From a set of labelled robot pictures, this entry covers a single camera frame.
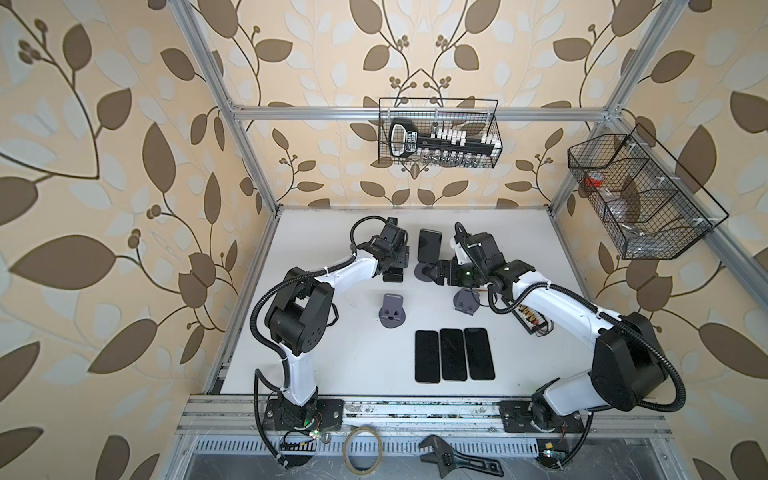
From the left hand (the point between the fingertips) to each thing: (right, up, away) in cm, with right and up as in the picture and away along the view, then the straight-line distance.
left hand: (399, 249), depth 95 cm
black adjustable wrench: (+10, -47, -27) cm, 55 cm away
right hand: (+12, -7, -10) cm, 17 cm away
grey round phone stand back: (+6, -8, +6) cm, 12 cm away
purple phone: (+8, -30, -12) cm, 34 cm away
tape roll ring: (-5, -48, -24) cm, 54 cm away
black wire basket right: (+62, +11, -22) cm, 67 cm away
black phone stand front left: (-2, -19, -8) cm, 21 cm away
